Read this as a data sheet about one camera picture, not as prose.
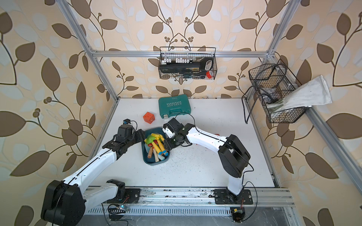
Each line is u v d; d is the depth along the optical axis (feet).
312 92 1.89
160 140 2.94
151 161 2.71
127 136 2.15
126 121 2.52
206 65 2.83
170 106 3.58
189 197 2.47
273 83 2.83
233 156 1.52
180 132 2.07
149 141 2.96
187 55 2.98
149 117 3.34
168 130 2.58
